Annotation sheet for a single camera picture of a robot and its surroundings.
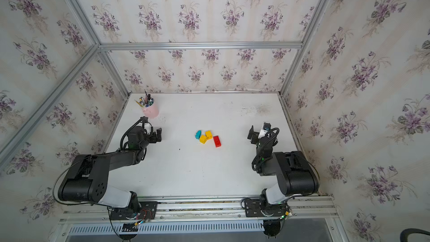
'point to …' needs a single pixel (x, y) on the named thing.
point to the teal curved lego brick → (198, 134)
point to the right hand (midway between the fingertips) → (265, 128)
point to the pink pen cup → (152, 112)
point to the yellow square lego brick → (209, 135)
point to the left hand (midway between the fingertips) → (153, 129)
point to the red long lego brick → (217, 141)
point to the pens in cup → (146, 101)
